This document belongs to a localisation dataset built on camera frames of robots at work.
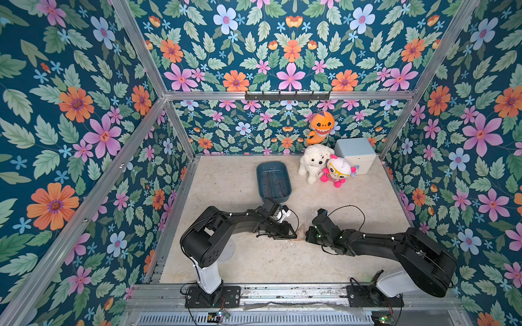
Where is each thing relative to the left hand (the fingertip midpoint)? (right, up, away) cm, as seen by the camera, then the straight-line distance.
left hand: (295, 236), depth 86 cm
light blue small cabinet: (+34, +38, +15) cm, 53 cm away
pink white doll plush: (+21, +28, +9) cm, 36 cm away
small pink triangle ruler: (+3, 0, +3) cm, 4 cm away
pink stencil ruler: (-9, +22, +21) cm, 32 cm away
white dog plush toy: (+10, +34, +10) cm, 37 cm away
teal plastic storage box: (-3, +19, +18) cm, 27 cm away
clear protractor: (-21, +7, -35) cm, 41 cm away
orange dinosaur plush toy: (+14, +52, +11) cm, 55 cm away
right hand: (+5, 0, +3) cm, 6 cm away
